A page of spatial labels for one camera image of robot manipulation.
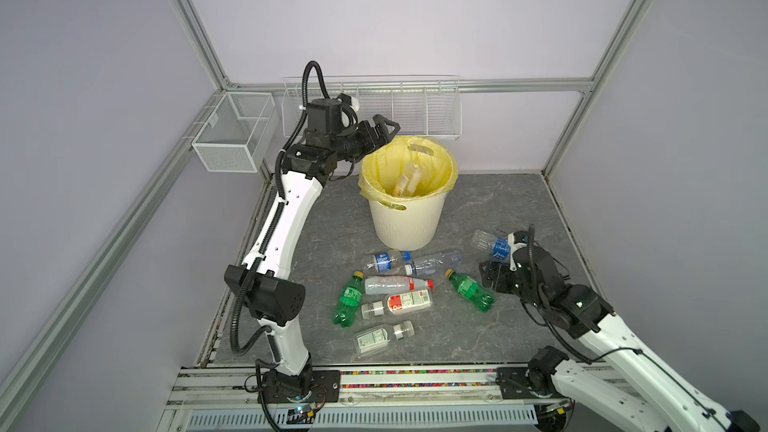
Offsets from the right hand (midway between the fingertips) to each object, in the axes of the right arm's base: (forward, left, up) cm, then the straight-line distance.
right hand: (494, 269), depth 76 cm
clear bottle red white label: (-5, +25, -11) cm, 27 cm away
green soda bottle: (-4, +38, -12) cm, 40 cm away
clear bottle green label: (-14, +31, -11) cm, 36 cm away
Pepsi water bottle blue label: (+9, +30, -12) cm, 33 cm away
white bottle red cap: (0, +31, -11) cm, 33 cm away
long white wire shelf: (+58, +15, +10) cm, 61 cm away
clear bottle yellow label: (+22, +22, +8) cm, 32 cm away
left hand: (+22, +26, +26) cm, 42 cm away
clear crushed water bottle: (+10, +14, -15) cm, 23 cm away
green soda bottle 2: (-3, +2, -12) cm, 12 cm away
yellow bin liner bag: (+35, +29, +5) cm, 46 cm away
